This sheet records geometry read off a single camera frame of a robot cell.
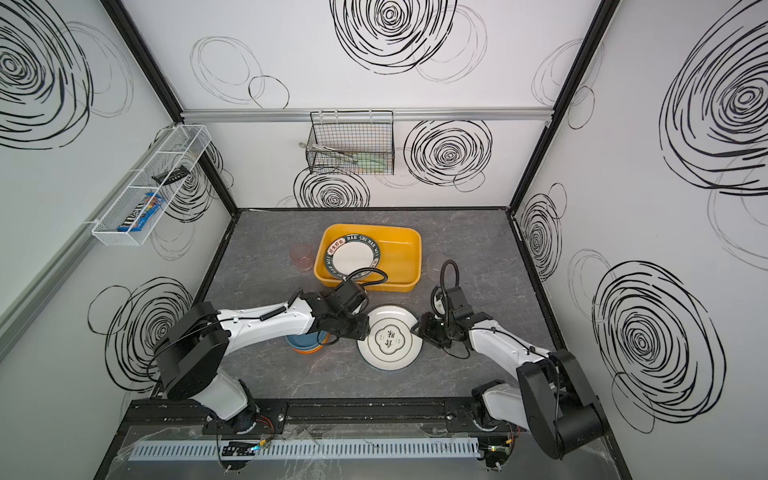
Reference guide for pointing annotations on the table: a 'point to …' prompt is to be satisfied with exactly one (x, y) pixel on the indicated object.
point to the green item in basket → (372, 161)
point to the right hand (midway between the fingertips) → (412, 333)
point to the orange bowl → (314, 350)
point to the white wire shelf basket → (153, 184)
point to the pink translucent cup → (303, 256)
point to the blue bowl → (307, 340)
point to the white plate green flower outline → (390, 344)
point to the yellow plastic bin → (401, 255)
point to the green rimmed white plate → (351, 252)
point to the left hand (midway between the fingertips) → (370, 332)
